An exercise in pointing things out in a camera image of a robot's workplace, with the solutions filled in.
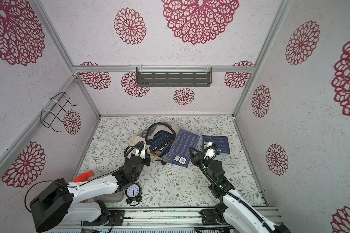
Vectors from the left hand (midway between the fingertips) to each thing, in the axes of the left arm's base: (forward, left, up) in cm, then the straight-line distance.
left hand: (146, 148), depth 83 cm
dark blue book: (+12, -49, -14) cm, 52 cm away
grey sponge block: (-24, +17, -11) cm, 32 cm away
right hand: (-5, -24, +8) cm, 25 cm away
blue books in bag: (+8, -8, -7) cm, 13 cm away
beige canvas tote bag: (+6, +4, +2) cm, 8 cm away
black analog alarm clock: (-22, +6, -12) cm, 26 cm away
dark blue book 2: (-6, -19, +4) cm, 20 cm away
